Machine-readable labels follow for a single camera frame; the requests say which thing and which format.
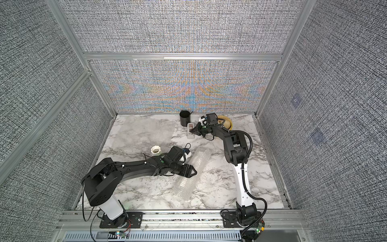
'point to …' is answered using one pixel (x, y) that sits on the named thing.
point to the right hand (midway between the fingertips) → (189, 126)
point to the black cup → (185, 117)
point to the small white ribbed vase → (155, 149)
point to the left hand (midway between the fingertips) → (193, 172)
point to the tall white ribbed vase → (199, 158)
